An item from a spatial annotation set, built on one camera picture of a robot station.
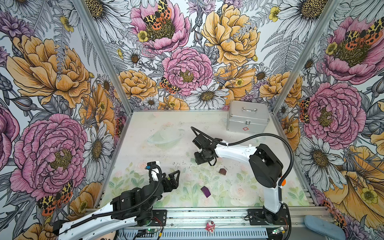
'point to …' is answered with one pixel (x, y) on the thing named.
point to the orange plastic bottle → (284, 182)
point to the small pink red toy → (210, 226)
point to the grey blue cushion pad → (324, 227)
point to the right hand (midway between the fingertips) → (200, 163)
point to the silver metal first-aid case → (248, 116)
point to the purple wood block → (206, 191)
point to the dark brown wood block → (222, 171)
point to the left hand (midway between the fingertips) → (172, 177)
